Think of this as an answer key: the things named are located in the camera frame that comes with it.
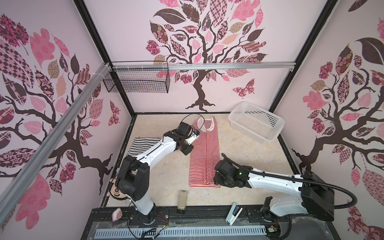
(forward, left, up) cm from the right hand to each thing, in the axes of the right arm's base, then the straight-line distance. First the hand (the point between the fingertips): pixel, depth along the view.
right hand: (215, 179), depth 83 cm
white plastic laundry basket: (+45, -37, -4) cm, 58 cm away
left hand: (+16, +16, +6) cm, 24 cm away
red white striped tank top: (+12, +5, -2) cm, 13 cm away
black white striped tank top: (+25, +48, -1) cm, 54 cm away
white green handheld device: (-17, -8, -1) cm, 19 cm away
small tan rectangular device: (-11, +18, -1) cm, 21 cm away
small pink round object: (-17, +49, +2) cm, 52 cm away
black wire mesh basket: (+78, +58, +14) cm, 99 cm away
